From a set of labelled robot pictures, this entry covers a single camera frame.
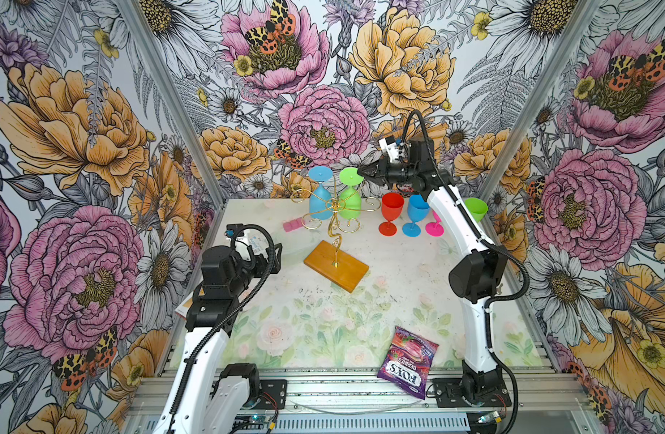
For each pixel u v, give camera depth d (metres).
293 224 1.12
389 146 0.79
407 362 0.78
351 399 0.74
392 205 1.00
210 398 0.46
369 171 0.82
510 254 1.07
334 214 0.80
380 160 0.80
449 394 0.74
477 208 1.08
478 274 0.56
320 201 0.88
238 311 0.57
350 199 0.87
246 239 0.65
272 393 0.74
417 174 0.70
